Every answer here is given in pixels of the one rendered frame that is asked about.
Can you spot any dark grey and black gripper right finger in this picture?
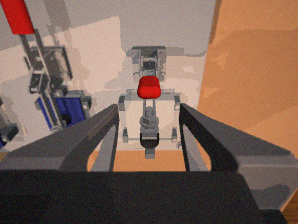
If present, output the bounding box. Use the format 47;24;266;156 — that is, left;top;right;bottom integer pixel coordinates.
179;103;298;211

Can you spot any blue flat rectangular plate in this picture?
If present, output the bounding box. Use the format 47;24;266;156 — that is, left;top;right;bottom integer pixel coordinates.
37;95;87;131

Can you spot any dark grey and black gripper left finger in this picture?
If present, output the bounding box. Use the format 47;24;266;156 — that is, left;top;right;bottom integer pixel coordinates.
0;104;119;172

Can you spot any toggle clamp with red handle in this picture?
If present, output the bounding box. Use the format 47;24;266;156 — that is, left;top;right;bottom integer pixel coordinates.
0;0;73;134

